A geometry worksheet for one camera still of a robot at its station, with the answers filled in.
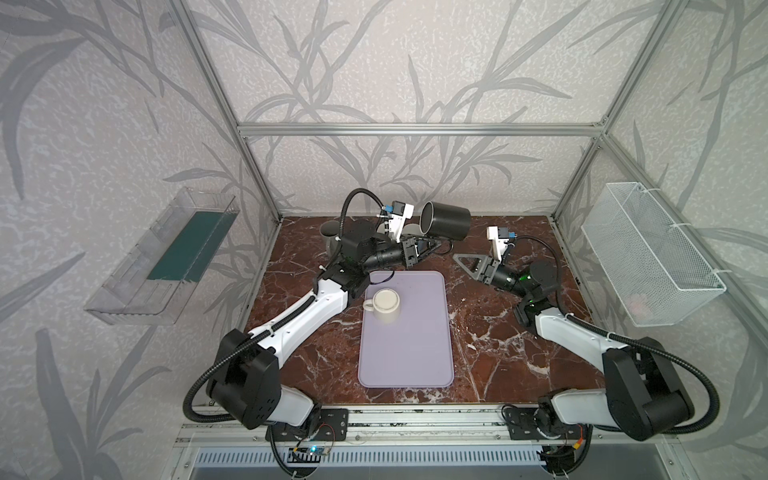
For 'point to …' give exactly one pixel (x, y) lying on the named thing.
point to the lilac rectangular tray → (413, 352)
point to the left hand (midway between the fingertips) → (442, 240)
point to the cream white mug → (383, 301)
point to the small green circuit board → (309, 451)
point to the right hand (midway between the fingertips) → (455, 252)
